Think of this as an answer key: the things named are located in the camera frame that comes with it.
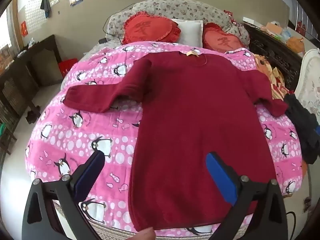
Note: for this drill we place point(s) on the dark clothes pile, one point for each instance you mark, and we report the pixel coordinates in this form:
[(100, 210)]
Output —
[(302, 125)]

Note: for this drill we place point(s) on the dark wooden desk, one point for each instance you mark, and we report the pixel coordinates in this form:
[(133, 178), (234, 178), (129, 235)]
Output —
[(15, 65)]

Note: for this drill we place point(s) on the metal rack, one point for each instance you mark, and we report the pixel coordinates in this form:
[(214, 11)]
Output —
[(306, 20)]

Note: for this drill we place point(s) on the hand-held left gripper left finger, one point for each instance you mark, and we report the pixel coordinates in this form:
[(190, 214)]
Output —
[(89, 178)]

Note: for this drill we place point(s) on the person's left hand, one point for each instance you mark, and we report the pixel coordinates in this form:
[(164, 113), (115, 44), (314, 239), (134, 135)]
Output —
[(146, 234)]

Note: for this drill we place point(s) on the orange bag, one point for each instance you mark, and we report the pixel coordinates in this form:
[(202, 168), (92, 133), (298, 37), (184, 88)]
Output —
[(296, 44)]

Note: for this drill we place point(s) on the dark red knit sweater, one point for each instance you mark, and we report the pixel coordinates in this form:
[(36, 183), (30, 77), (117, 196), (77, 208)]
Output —
[(190, 117)]

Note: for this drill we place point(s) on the large red heart cushion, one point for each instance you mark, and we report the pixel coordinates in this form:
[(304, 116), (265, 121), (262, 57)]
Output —
[(147, 27)]

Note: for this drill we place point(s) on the white ornate chair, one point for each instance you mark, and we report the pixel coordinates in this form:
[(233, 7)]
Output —
[(310, 87)]

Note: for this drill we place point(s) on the grey floral bolster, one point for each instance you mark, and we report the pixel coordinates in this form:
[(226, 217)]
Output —
[(180, 8)]

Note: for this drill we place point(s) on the dark carved wooden cabinet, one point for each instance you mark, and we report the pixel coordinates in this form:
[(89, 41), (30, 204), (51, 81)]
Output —
[(275, 52)]

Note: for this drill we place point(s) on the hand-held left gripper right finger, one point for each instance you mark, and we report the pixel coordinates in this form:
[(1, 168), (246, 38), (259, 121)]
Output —
[(220, 178)]

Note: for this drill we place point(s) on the hanging dark towel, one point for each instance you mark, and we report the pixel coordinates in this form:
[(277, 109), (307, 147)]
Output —
[(45, 3)]

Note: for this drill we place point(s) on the red bin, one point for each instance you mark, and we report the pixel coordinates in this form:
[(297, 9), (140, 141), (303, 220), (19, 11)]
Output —
[(67, 66)]

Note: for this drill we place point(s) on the small red heart cushion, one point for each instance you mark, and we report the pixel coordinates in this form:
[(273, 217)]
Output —
[(222, 41)]

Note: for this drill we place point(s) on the orange patterned cloth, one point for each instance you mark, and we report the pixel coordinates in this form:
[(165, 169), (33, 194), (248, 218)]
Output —
[(272, 77)]

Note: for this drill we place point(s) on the white pillow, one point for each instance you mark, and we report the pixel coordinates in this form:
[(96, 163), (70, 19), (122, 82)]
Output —
[(190, 30)]

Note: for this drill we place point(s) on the red wall sign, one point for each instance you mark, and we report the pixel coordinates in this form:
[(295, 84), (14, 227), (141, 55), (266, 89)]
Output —
[(24, 28)]

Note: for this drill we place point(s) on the pink penguin print blanket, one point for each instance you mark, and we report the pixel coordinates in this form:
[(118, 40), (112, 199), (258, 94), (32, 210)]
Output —
[(62, 130)]

